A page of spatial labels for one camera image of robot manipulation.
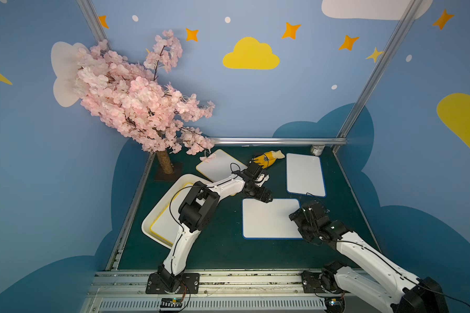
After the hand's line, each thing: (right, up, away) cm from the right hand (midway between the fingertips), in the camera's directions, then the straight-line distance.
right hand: (295, 218), depth 85 cm
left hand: (-12, +9, +12) cm, 19 cm away
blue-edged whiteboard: (+13, +18, +26) cm, 34 cm away
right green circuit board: (+11, -30, -12) cm, 34 cm away
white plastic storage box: (-66, -3, -2) cm, 66 cm away
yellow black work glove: (-8, +28, +29) cm, 41 cm away
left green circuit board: (-51, -30, -12) cm, 61 cm away
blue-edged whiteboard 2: (-14, -2, +5) cm, 15 cm away
